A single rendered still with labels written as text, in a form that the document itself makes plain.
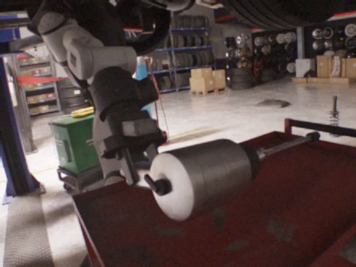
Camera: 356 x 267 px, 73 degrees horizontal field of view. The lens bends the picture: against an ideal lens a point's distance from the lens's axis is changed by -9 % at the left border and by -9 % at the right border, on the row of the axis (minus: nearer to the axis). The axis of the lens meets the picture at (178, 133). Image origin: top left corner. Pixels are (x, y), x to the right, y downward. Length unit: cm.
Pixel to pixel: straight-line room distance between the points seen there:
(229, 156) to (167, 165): 8
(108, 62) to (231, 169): 31
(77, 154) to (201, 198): 225
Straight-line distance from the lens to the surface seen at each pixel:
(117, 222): 55
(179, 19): 1134
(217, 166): 33
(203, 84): 917
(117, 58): 54
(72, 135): 249
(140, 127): 41
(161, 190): 34
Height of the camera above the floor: 114
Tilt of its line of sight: 15 degrees down
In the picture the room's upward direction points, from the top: 6 degrees counter-clockwise
